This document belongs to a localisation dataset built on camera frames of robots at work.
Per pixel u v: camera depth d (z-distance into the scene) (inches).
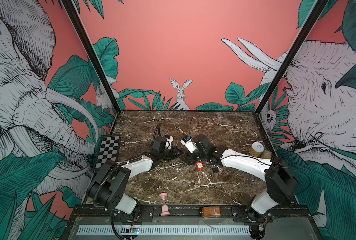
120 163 19.1
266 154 36.4
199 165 35.2
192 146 29.4
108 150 36.7
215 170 35.5
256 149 36.6
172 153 30.8
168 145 29.4
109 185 17.4
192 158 29.4
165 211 28.7
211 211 28.3
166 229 27.6
